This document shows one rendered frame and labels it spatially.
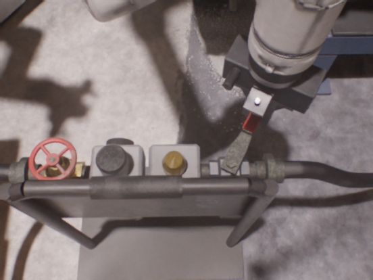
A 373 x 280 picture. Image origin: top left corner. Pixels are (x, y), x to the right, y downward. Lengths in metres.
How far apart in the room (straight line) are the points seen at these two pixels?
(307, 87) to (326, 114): 0.71
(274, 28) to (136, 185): 0.26
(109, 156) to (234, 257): 0.56
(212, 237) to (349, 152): 0.46
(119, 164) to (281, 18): 0.32
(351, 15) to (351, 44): 0.07
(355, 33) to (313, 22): 0.68
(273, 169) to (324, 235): 0.51
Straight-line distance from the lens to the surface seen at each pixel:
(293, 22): 0.43
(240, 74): 0.57
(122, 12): 0.43
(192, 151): 0.66
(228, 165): 0.64
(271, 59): 0.49
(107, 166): 0.61
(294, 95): 0.56
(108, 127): 1.20
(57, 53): 1.36
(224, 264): 1.08
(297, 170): 0.68
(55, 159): 0.64
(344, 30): 1.10
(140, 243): 1.09
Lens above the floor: 1.08
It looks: 68 degrees down
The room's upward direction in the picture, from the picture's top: straight up
